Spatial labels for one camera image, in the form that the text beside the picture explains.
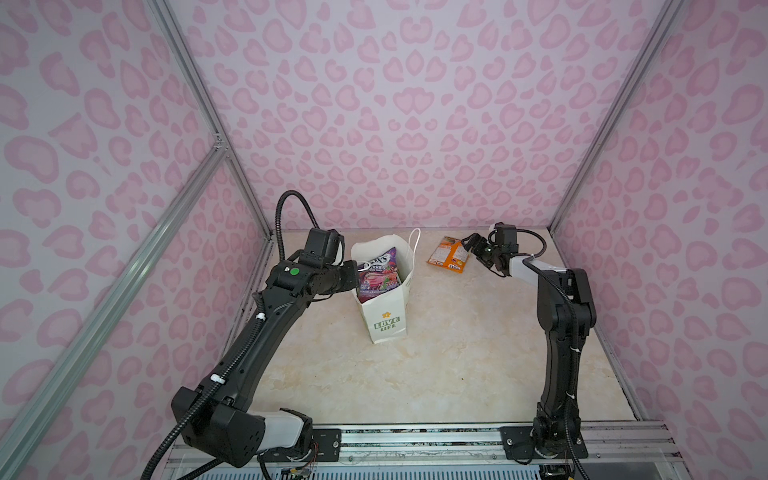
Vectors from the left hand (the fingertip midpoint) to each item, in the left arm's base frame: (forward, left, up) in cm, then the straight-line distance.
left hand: (358, 274), depth 76 cm
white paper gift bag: (-6, -7, -9) cm, 13 cm away
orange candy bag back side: (+25, -30, -23) cm, 45 cm away
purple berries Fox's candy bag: (+4, -5, -6) cm, 9 cm away
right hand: (+26, -37, -18) cm, 48 cm away
